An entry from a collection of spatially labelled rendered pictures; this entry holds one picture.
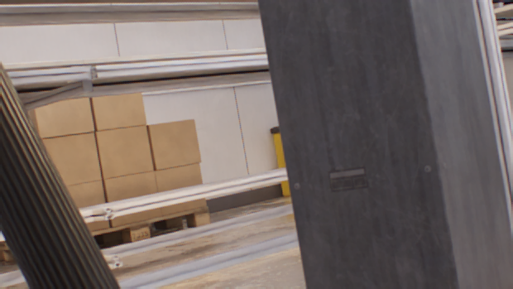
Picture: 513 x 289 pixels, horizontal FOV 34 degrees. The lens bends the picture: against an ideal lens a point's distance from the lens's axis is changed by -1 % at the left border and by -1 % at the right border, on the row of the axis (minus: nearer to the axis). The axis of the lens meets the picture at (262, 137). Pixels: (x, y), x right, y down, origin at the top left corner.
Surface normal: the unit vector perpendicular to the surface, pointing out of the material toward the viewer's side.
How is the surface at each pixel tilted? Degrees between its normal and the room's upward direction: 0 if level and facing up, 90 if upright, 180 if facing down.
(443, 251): 90
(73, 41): 90
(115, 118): 90
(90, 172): 90
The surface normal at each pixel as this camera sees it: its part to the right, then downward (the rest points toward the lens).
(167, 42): 0.69, -0.12
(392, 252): -0.56, 0.09
